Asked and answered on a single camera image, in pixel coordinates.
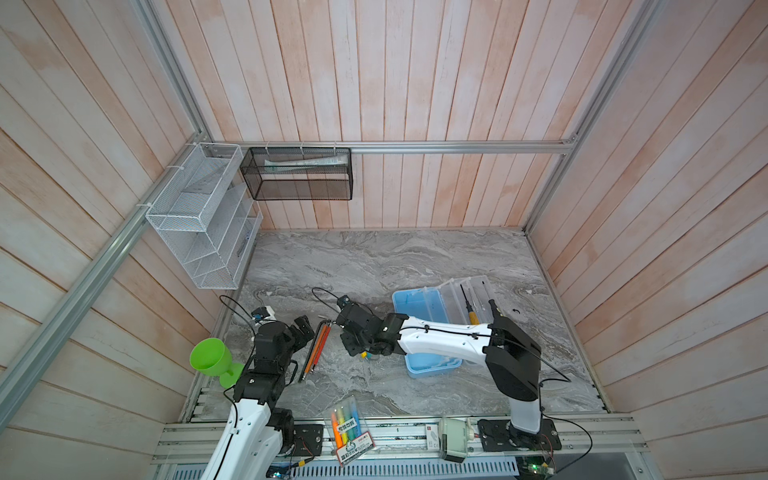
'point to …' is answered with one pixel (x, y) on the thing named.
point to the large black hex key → (312, 347)
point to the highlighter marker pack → (348, 436)
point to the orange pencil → (315, 351)
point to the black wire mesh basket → (299, 173)
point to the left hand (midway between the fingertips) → (296, 329)
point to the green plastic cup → (212, 356)
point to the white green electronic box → (453, 435)
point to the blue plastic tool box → (462, 300)
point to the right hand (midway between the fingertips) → (347, 335)
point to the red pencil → (322, 347)
